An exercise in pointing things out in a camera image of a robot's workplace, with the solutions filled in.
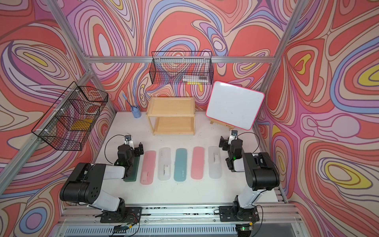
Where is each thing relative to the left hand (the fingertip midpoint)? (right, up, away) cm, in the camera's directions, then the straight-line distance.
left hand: (134, 143), depth 93 cm
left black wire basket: (-27, +13, -18) cm, 35 cm away
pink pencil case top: (+41, -12, -2) cm, 43 cm away
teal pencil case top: (+30, -15, -5) cm, 34 cm away
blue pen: (-15, +32, +21) cm, 41 cm away
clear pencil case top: (+52, -12, -2) cm, 53 cm away
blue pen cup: (-6, +21, +19) cm, 29 cm away
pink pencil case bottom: (+10, -15, -3) cm, 18 cm away
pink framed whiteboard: (+66, +26, +6) cm, 71 cm away
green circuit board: (+2, -40, -22) cm, 45 cm away
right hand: (+62, +2, +3) cm, 62 cm away
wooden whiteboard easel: (+53, +15, +17) cm, 57 cm away
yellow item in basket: (-17, +12, -22) cm, 30 cm away
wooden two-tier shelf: (+25, +18, -3) cm, 31 cm away
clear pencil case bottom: (+20, -13, -3) cm, 24 cm away
